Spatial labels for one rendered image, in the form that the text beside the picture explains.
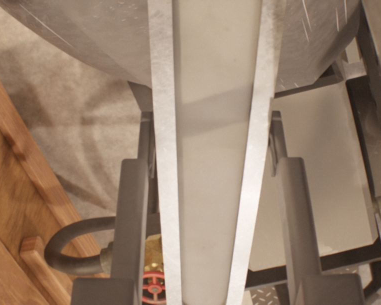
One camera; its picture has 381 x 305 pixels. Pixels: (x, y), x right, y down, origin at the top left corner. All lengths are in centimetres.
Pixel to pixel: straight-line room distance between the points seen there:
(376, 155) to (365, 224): 4
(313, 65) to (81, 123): 113
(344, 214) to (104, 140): 106
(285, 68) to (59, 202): 119
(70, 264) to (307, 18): 84
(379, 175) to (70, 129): 106
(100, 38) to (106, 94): 113
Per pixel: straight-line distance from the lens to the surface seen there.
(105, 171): 144
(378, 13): 23
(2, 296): 111
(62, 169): 145
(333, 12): 21
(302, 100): 34
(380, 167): 37
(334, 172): 35
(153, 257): 93
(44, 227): 134
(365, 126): 36
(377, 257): 90
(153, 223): 107
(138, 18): 17
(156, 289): 91
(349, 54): 59
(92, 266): 98
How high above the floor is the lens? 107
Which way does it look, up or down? 51 degrees down
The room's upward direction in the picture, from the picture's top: 178 degrees counter-clockwise
